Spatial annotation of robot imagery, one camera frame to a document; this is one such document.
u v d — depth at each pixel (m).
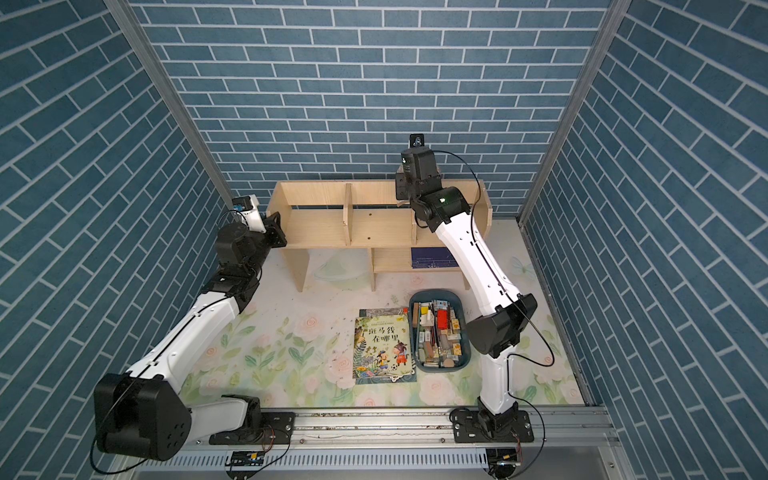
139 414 0.39
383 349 0.87
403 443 0.73
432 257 0.91
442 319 0.91
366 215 0.89
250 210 0.65
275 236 0.69
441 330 0.89
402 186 0.68
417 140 0.62
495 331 0.46
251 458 0.72
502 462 0.70
